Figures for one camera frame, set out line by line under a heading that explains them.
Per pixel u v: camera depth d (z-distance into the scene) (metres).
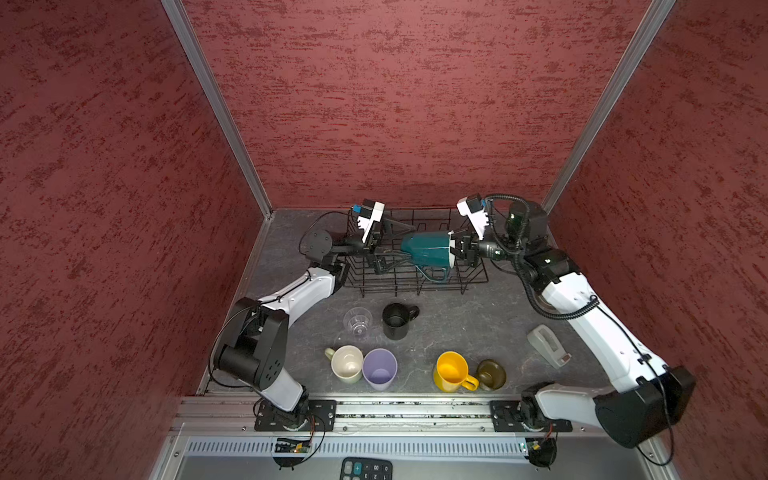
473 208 0.59
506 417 0.74
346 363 0.77
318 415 0.74
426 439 0.72
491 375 0.81
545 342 0.84
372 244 0.62
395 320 0.88
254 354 0.45
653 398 0.38
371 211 0.59
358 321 0.90
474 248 0.59
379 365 0.72
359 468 0.67
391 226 0.68
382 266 0.61
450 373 0.80
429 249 0.60
